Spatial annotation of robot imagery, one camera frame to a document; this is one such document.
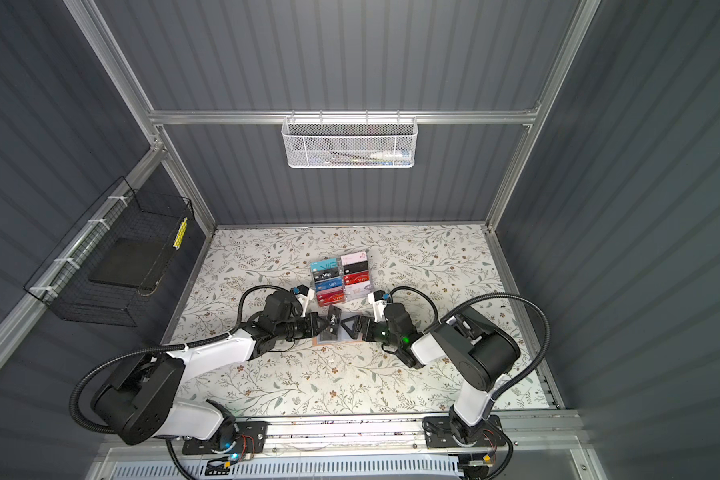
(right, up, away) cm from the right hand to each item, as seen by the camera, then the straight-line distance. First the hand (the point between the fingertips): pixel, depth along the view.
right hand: (353, 328), depth 89 cm
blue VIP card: (-9, +12, +8) cm, 17 cm away
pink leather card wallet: (-3, -3, +2) cm, 5 cm away
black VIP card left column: (-9, +16, +8) cm, 20 cm away
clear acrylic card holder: (-8, +19, +9) cm, 23 cm away
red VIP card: (0, +15, +10) cm, 18 cm away
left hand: (-7, +2, -2) cm, 7 cm away
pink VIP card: (0, +21, +10) cm, 23 cm away
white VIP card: (+1, +10, +10) cm, 14 cm away
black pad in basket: (-53, +20, -18) cm, 59 cm away
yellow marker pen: (-49, +28, -6) cm, 56 cm away
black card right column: (0, +18, +9) cm, 20 cm away
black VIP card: (-6, +3, 0) cm, 7 cm away
